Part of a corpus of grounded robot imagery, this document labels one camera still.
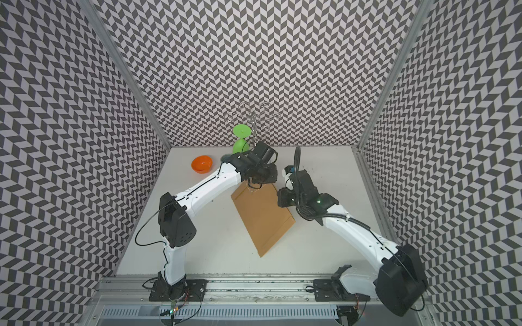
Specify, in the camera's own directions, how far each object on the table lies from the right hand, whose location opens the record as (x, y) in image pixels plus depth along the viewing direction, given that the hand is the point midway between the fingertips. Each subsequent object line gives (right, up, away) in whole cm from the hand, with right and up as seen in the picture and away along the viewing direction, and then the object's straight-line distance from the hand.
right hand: (278, 197), depth 80 cm
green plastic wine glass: (-15, +26, +2) cm, 30 cm away
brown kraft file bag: (-5, -8, -6) cm, 11 cm away
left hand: (-1, +7, +3) cm, 7 cm away
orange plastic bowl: (-39, +13, +25) cm, 49 cm away
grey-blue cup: (-26, +16, +25) cm, 40 cm away
